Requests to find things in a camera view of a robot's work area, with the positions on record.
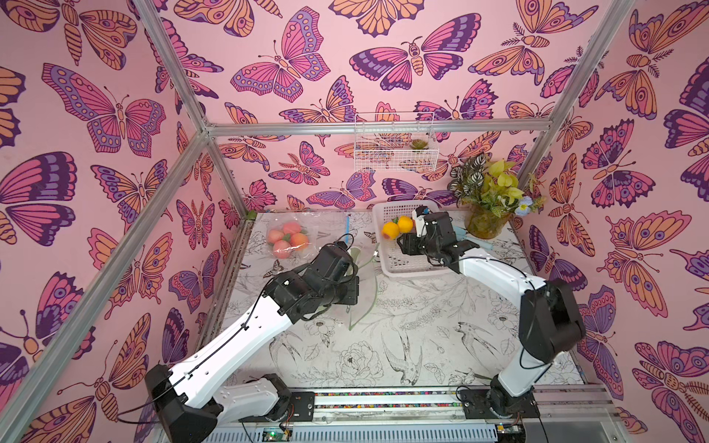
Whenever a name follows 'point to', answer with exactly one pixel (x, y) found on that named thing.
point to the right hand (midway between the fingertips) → (407, 236)
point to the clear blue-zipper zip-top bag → (322, 229)
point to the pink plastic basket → (394, 262)
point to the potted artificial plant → (489, 194)
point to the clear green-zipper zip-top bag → (366, 286)
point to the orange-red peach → (299, 241)
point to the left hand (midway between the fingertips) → (359, 286)
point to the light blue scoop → (462, 234)
